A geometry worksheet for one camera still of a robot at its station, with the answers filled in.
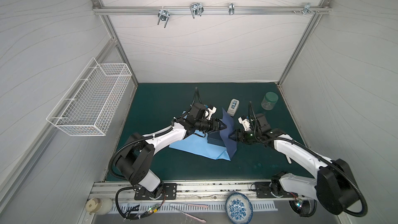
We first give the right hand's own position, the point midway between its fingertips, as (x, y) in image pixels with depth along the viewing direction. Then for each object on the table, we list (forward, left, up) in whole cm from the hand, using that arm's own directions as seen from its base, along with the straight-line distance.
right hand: (234, 133), depth 83 cm
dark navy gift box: (-2, +11, -3) cm, 11 cm away
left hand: (0, +5, +7) cm, 9 cm away
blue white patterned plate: (-33, -1, -9) cm, 34 cm away
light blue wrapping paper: (-2, +21, -9) cm, 23 cm away
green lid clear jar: (+25, -24, -1) cm, 35 cm away
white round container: (-36, +58, 0) cm, 69 cm away
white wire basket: (-2, +69, +23) cm, 73 cm away
